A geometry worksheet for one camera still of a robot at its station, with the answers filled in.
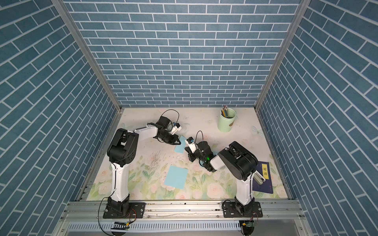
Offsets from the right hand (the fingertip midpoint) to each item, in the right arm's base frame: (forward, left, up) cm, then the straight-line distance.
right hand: (187, 148), depth 94 cm
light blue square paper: (+1, +5, -2) cm, 5 cm away
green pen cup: (+17, -24, +6) cm, 30 cm away
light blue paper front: (-17, +5, -6) cm, 19 cm away
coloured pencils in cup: (+22, -23, +14) cm, 35 cm away
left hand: (+5, +4, -2) cm, 6 cm away
